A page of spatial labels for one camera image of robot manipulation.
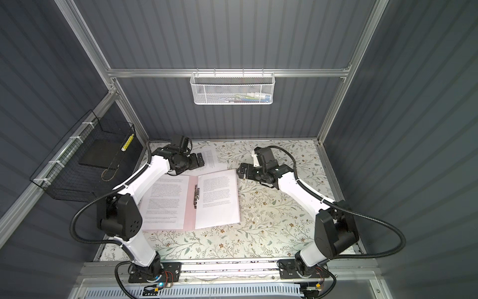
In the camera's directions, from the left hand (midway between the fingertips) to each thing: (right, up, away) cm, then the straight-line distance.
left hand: (196, 164), depth 90 cm
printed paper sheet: (-15, -20, -1) cm, 25 cm away
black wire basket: (-39, +2, -15) cm, 41 cm away
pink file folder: (-2, -18, +4) cm, 18 cm away
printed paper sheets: (+11, -19, +1) cm, 22 cm away
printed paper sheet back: (+5, 0, +21) cm, 21 cm away
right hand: (+25, -4, -5) cm, 26 cm away
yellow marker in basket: (-29, +12, -5) cm, 32 cm away
